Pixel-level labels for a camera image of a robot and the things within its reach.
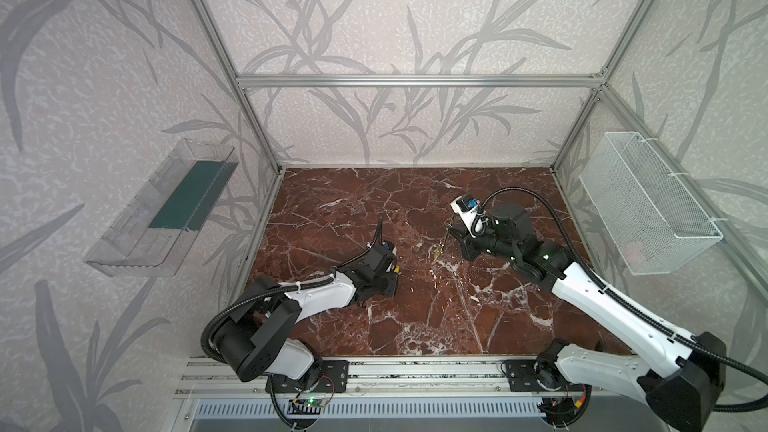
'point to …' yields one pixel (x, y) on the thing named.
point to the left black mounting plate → (337, 370)
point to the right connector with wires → (564, 411)
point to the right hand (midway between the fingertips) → (451, 219)
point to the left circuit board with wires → (314, 402)
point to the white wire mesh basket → (647, 216)
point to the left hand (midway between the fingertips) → (398, 272)
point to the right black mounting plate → (522, 378)
